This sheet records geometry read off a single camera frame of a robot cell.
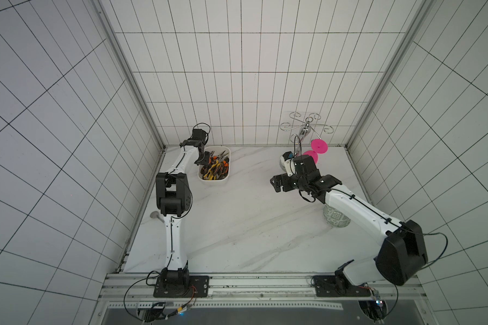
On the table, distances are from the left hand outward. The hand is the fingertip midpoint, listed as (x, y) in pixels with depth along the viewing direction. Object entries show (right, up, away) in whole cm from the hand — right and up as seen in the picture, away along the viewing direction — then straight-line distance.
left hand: (198, 161), depth 103 cm
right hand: (+36, -7, -19) cm, 42 cm away
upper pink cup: (+57, +7, -18) cm, 60 cm away
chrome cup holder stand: (+51, +15, -15) cm, 55 cm away
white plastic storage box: (+11, -6, -1) cm, 12 cm away
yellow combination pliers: (+7, -5, -1) cm, 9 cm away
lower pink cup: (+55, +3, -16) cm, 57 cm away
